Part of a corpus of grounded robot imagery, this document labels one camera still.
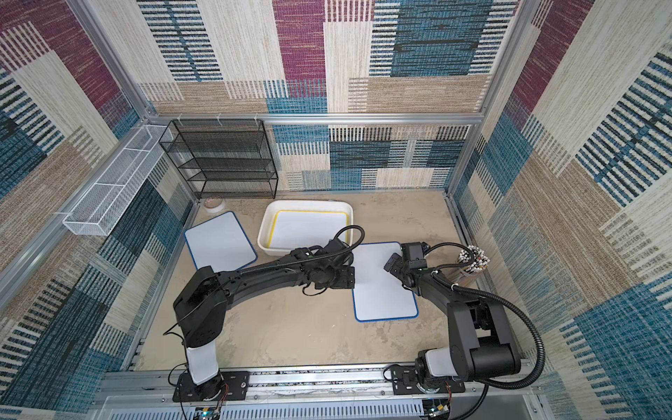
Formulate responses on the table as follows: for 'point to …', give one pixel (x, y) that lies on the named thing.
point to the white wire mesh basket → (90, 216)
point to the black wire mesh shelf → (224, 158)
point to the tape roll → (213, 204)
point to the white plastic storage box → (268, 213)
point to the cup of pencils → (479, 261)
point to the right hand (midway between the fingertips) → (402, 273)
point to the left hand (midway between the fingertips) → (349, 282)
